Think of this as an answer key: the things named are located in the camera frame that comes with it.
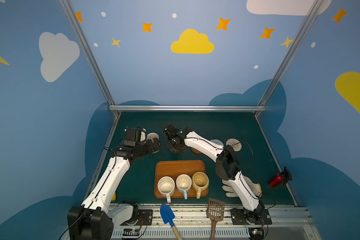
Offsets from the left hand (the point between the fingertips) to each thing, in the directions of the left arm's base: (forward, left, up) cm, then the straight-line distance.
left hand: (154, 144), depth 81 cm
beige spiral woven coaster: (+13, -54, -19) cm, 59 cm away
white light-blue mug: (-15, -17, -17) cm, 28 cm away
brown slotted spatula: (-29, -33, -17) cm, 47 cm away
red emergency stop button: (-14, -68, -9) cm, 70 cm away
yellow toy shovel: (-22, +21, -18) cm, 36 cm away
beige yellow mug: (-14, -26, -18) cm, 35 cm away
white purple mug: (+13, +5, -10) cm, 17 cm away
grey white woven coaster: (+15, -40, -18) cm, 47 cm away
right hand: (+6, -10, -12) cm, 17 cm away
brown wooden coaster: (-10, -22, +11) cm, 26 cm away
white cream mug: (-16, -7, -18) cm, 25 cm away
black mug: (0, -14, -2) cm, 14 cm away
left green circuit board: (-38, +10, -22) cm, 45 cm away
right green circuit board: (-38, -53, -22) cm, 69 cm away
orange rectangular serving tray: (-6, -11, -17) cm, 21 cm away
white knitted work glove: (-17, -56, -17) cm, 61 cm away
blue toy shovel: (-31, -8, -18) cm, 37 cm away
